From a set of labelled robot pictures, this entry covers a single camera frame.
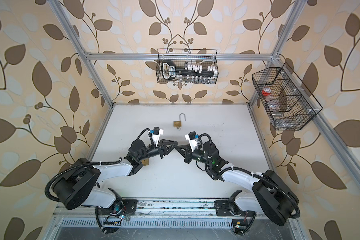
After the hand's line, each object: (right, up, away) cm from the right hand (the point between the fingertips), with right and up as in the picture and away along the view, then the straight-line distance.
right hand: (176, 149), depth 76 cm
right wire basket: (+56, +24, -3) cm, 61 cm away
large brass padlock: (-1, +12, +33) cm, 35 cm away
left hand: (+1, +3, -2) cm, 4 cm away
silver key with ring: (0, +9, +30) cm, 31 cm away
